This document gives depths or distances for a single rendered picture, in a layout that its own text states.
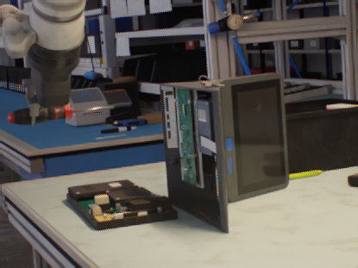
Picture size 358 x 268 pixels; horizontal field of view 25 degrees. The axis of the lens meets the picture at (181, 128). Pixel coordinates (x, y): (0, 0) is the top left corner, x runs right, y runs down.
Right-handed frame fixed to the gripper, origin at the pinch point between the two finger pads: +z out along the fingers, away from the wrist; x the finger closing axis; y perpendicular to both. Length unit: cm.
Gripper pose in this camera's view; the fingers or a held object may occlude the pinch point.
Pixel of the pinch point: (30, 119)
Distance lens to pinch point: 128.2
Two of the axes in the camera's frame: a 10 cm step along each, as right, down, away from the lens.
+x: -3.1, -7.4, 5.9
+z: -1.9, 6.6, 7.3
